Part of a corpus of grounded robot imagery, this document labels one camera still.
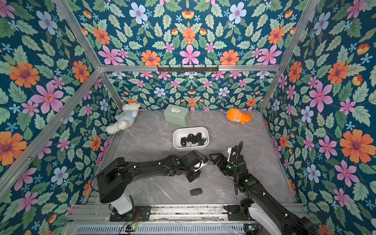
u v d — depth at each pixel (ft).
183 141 3.24
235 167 2.02
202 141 3.29
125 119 3.43
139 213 2.41
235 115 3.52
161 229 2.30
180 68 2.99
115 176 1.65
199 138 3.32
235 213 2.41
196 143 3.31
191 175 2.41
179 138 3.36
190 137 3.33
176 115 3.47
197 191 2.63
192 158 2.14
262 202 1.83
